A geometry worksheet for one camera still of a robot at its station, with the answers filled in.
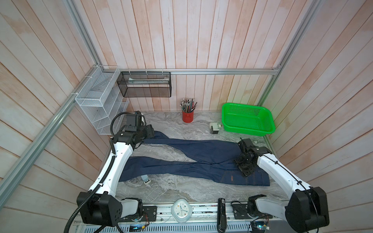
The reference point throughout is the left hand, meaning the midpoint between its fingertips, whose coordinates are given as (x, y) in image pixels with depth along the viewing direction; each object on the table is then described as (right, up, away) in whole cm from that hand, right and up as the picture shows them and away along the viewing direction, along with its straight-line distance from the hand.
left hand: (149, 132), depth 80 cm
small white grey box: (+42, +2, +24) cm, 48 cm away
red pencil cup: (+23, +10, +30) cm, 39 cm away
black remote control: (+38, -43, -12) cm, 58 cm away
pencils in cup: (+22, +18, +21) cm, 35 cm away
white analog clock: (+18, -40, -8) cm, 44 cm away
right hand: (+50, -20, +4) cm, 54 cm away
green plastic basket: (+73, +9, +35) cm, 81 cm away
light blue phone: (-2, -26, 0) cm, 26 cm away
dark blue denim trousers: (+32, -19, +13) cm, 40 cm away
